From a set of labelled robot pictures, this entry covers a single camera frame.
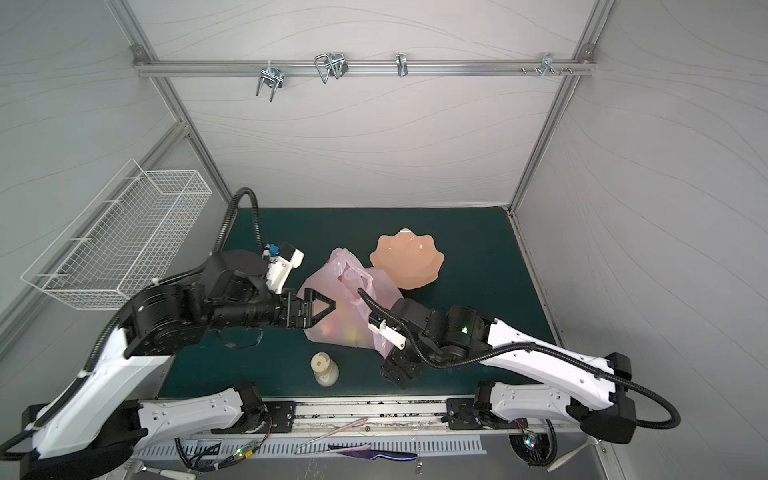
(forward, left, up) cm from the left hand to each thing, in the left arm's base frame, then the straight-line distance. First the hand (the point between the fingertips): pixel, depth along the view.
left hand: (324, 301), depth 57 cm
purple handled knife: (-22, -9, -35) cm, 42 cm away
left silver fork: (-27, +36, -33) cm, 56 cm away
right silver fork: (-18, -61, -34) cm, 72 cm away
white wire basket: (+16, +52, 0) cm, 54 cm away
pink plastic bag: (+10, 0, -9) cm, 14 cm away
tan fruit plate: (+32, -19, -31) cm, 49 cm away
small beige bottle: (-6, +3, -24) cm, 25 cm away
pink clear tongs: (-22, +8, -35) cm, 42 cm away
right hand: (-3, -15, -15) cm, 22 cm away
